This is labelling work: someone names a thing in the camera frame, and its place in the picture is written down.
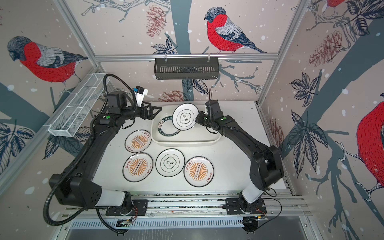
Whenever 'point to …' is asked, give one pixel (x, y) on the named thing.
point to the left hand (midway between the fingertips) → (154, 105)
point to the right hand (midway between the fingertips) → (193, 119)
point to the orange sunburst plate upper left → (137, 141)
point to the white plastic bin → (198, 135)
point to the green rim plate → (166, 128)
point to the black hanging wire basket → (184, 68)
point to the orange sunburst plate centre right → (198, 171)
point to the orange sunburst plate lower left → (137, 167)
